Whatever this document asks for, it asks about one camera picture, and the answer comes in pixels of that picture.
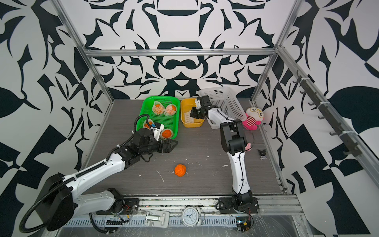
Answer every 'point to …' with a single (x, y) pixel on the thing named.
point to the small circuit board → (243, 223)
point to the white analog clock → (192, 217)
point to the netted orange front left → (146, 125)
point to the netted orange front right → (167, 134)
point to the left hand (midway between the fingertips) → (171, 139)
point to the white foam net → (188, 119)
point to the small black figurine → (262, 153)
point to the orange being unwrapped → (180, 170)
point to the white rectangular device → (158, 218)
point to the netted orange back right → (170, 109)
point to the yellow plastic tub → (186, 106)
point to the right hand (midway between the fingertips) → (189, 111)
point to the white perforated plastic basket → (223, 98)
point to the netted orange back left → (158, 108)
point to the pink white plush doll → (254, 116)
